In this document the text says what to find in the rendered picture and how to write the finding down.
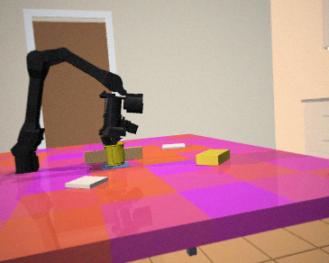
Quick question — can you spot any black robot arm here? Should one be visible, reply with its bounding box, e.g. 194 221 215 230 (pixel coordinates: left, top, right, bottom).
10 48 143 174

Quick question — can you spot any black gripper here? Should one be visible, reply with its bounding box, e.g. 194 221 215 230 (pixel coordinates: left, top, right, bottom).
98 111 126 146

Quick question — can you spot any yellow block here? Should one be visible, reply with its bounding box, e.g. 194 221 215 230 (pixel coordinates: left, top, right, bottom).
196 150 230 166

